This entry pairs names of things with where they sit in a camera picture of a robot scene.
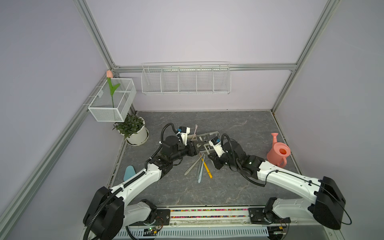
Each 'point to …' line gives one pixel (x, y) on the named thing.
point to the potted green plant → (133, 130)
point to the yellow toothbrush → (207, 169)
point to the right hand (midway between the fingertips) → (209, 154)
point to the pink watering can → (277, 154)
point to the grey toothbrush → (197, 174)
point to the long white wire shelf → (210, 77)
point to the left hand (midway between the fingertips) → (201, 144)
